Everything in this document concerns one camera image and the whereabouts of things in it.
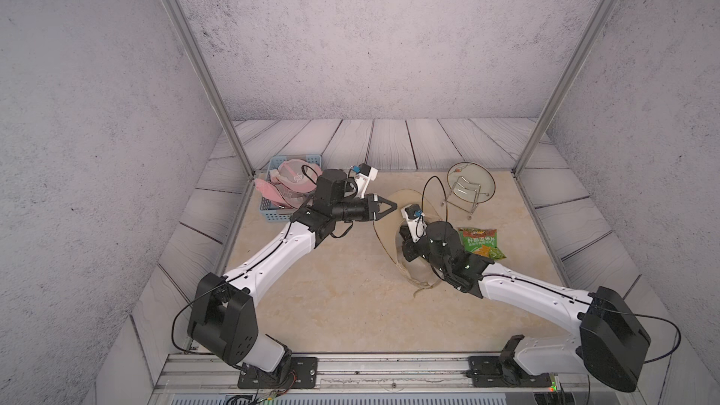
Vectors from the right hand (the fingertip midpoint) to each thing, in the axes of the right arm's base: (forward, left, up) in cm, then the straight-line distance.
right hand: (401, 228), depth 80 cm
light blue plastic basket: (+41, +49, -11) cm, 65 cm away
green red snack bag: (+5, -28, -15) cm, 32 cm away
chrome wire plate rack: (+25, -26, -16) cm, 40 cm away
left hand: (0, +1, +10) cm, 10 cm away
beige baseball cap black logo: (-5, +4, +5) cm, 8 cm away
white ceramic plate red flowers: (+26, -28, -4) cm, 38 cm away
